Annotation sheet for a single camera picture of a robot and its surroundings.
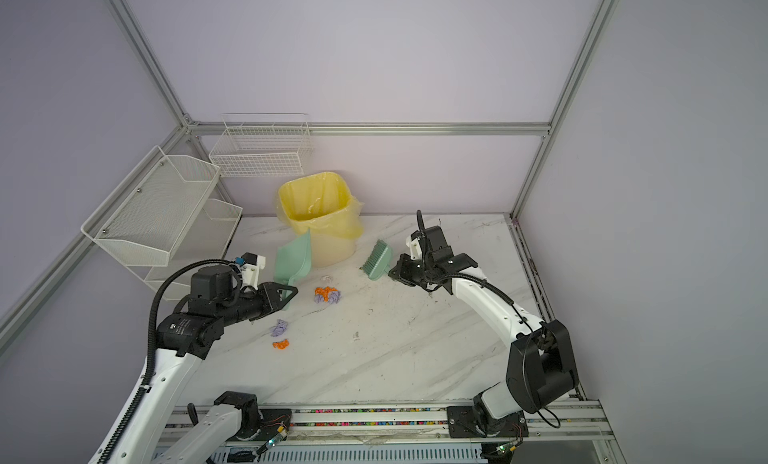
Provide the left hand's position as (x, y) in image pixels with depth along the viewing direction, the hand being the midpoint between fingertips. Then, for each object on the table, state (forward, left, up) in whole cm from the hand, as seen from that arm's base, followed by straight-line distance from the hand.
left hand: (292, 294), depth 70 cm
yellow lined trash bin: (+42, +1, -9) cm, 43 cm away
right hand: (+10, -23, -5) cm, 25 cm away
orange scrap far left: (-4, +8, -23) cm, 25 cm away
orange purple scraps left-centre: (+14, -2, -24) cm, 27 cm away
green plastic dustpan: (+15, +5, -6) cm, 16 cm away
